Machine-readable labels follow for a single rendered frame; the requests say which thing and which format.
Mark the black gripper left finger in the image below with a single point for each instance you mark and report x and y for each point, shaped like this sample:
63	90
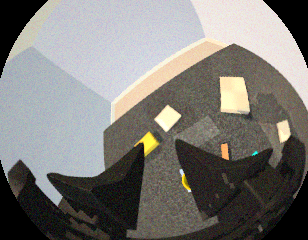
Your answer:
115	191

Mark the orange wooden bar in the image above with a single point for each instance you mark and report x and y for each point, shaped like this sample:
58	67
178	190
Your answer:
225	154

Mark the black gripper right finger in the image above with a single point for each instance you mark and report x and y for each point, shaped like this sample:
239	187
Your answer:
213	180

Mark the cream flat block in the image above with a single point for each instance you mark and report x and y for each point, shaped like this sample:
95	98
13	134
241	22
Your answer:
233	95

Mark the cream flat slab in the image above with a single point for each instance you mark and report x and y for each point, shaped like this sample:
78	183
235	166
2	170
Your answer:
167	118

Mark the beige flat square block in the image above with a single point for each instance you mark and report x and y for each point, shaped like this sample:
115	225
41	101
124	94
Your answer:
283	130

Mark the yellow flat block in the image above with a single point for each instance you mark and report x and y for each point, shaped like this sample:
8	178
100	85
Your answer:
149	142

